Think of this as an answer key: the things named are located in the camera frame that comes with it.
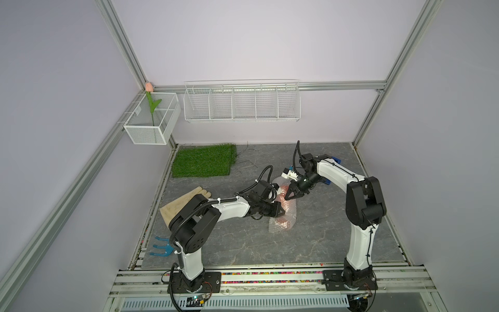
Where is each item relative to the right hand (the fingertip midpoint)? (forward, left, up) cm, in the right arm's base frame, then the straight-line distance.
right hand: (287, 198), depth 89 cm
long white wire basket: (+53, +20, +17) cm, 59 cm away
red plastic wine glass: (-12, +3, +1) cm, 13 cm away
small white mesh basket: (+18, +60, +27) cm, 69 cm away
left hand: (-7, +2, -3) cm, 8 cm away
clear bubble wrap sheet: (+9, +3, +1) cm, 10 cm away
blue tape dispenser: (+24, -30, -2) cm, 39 cm away
